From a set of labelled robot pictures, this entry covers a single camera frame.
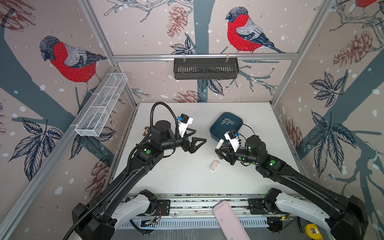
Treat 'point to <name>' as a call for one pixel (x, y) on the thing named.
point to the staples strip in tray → (227, 121)
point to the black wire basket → (206, 68)
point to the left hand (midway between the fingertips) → (199, 137)
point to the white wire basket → (93, 120)
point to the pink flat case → (228, 222)
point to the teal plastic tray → (217, 130)
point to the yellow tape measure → (313, 232)
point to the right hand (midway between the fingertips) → (216, 151)
